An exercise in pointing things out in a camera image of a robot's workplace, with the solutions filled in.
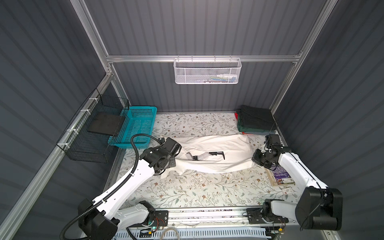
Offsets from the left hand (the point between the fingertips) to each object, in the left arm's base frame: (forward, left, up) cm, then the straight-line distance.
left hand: (168, 161), depth 77 cm
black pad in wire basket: (+18, +32, +12) cm, 38 cm away
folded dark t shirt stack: (+32, -59, -6) cm, 67 cm away
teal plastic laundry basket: (+45, +29, -15) cm, 55 cm away
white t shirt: (+11, -26, -14) cm, 32 cm away
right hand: (+1, -49, -7) cm, 50 cm away
